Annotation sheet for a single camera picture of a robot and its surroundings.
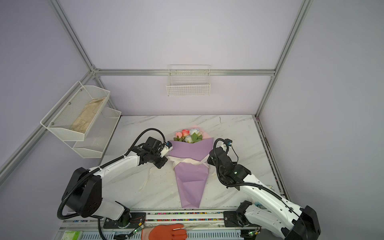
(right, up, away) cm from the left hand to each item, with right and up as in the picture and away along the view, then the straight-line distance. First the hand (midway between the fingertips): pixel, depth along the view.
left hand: (163, 161), depth 87 cm
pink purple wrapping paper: (+17, -10, -1) cm, 19 cm away
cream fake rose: (+14, +12, +14) cm, 23 cm away
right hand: (+29, +7, -9) cm, 31 cm away
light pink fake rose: (+7, +15, +17) cm, 24 cm away
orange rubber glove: (+10, -31, -16) cm, 36 cm away
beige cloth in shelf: (-39, +22, -12) cm, 46 cm away
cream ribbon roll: (+25, +1, -1) cm, 25 cm away
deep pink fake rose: (+12, +16, +17) cm, 27 cm away
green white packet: (-37, -30, -20) cm, 52 cm away
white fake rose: (+20, +15, +14) cm, 29 cm away
